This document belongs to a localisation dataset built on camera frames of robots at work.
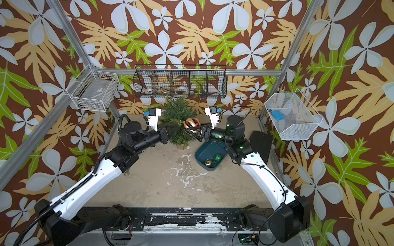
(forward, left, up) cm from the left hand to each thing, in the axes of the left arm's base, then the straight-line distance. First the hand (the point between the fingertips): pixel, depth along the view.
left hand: (178, 124), depth 64 cm
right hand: (-1, -6, -2) cm, 6 cm away
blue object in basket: (+19, -54, -13) cm, 59 cm away
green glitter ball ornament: (+2, -21, -33) cm, 40 cm away
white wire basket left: (+30, +52, -5) cm, 60 cm away
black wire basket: (+43, +4, -7) cm, 44 cm away
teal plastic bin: (+8, -18, -40) cm, 45 cm away
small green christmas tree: (+14, +2, -5) cm, 15 cm away
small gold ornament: (-1, -15, -35) cm, 38 cm away
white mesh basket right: (+11, -62, -9) cm, 64 cm away
